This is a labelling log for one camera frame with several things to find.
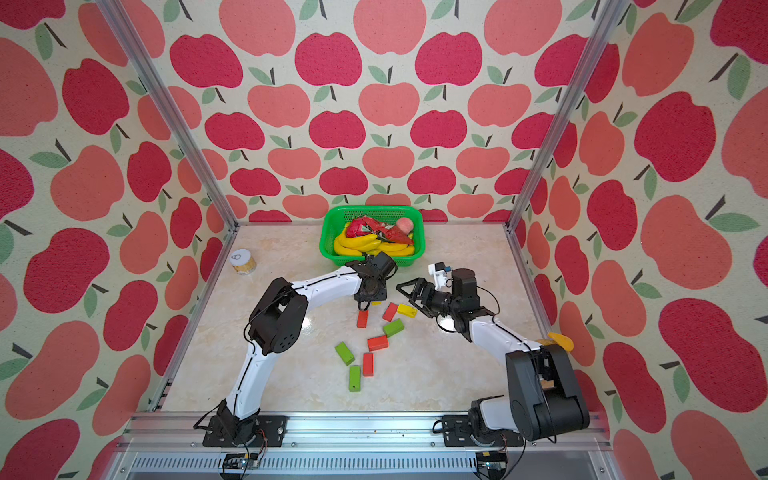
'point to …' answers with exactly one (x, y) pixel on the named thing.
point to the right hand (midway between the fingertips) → (405, 299)
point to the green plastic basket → (337, 217)
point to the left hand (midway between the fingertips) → (381, 300)
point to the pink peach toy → (405, 224)
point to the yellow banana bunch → (367, 244)
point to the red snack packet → (361, 226)
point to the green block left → (344, 353)
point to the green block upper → (393, 328)
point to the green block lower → (355, 378)
